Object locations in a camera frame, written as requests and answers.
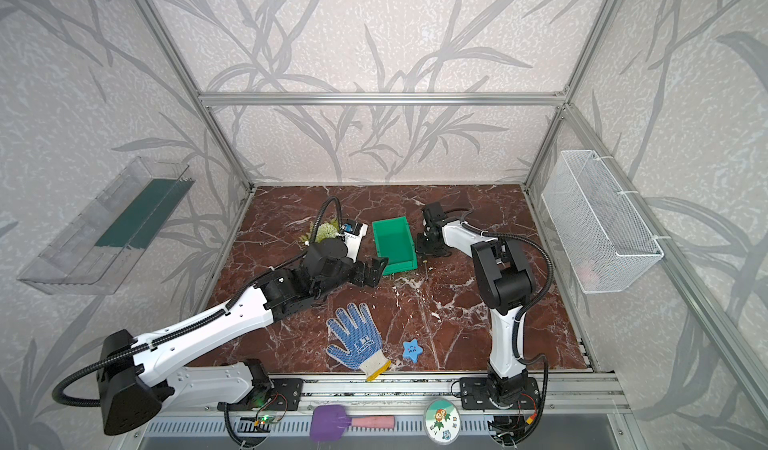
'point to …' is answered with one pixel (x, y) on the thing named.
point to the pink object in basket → (588, 274)
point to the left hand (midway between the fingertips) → (378, 248)
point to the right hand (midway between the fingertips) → (421, 241)
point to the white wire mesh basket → (605, 244)
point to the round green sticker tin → (442, 421)
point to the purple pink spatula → (329, 423)
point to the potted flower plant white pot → (325, 231)
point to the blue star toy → (412, 349)
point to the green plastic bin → (394, 241)
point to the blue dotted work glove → (358, 334)
